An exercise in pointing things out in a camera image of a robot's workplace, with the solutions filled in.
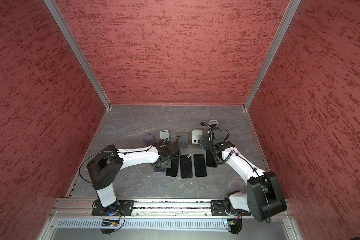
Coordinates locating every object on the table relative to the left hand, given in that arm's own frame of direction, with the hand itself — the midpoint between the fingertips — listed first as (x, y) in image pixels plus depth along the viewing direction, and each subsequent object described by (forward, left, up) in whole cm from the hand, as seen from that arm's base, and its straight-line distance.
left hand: (161, 165), depth 89 cm
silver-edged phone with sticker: (-1, -15, 0) cm, 15 cm away
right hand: (+10, -27, +9) cm, 30 cm away
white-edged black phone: (-1, -24, +1) cm, 24 cm away
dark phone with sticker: (-4, -8, +2) cm, 9 cm away
